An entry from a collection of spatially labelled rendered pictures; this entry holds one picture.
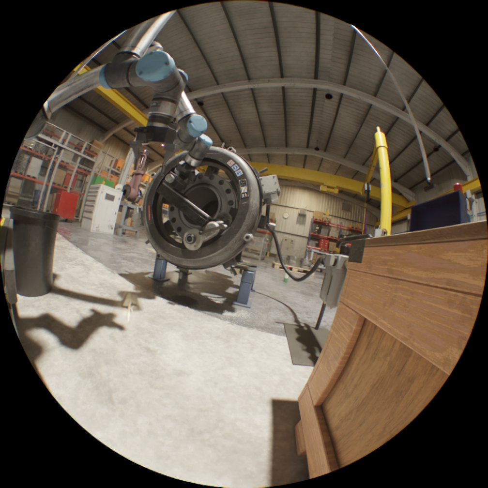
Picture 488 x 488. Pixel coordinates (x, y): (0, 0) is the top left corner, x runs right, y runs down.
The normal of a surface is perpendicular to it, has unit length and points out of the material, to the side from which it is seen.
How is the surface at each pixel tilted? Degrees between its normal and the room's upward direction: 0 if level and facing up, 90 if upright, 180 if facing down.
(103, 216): 90
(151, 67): 115
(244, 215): 90
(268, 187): 90
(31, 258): 93
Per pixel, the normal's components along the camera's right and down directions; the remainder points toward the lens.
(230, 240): -0.12, -0.04
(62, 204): 0.98, 0.21
